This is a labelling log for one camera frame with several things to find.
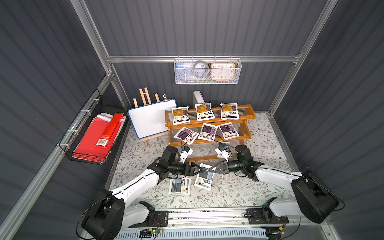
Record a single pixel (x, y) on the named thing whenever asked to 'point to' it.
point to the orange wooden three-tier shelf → (242, 126)
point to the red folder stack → (86, 149)
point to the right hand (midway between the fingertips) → (211, 173)
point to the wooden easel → (148, 97)
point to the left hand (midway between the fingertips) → (199, 172)
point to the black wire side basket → (96, 104)
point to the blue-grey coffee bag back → (222, 151)
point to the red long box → (109, 130)
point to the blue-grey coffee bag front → (179, 186)
